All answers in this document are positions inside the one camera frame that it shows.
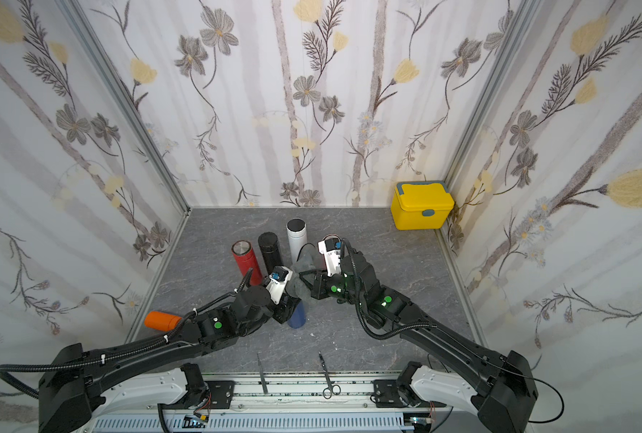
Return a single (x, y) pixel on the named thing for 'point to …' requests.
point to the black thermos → (270, 251)
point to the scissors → (332, 388)
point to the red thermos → (246, 259)
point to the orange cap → (161, 321)
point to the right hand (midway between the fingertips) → (303, 278)
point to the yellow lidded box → (421, 205)
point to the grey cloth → (307, 261)
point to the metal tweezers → (265, 390)
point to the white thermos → (298, 236)
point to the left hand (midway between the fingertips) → (298, 291)
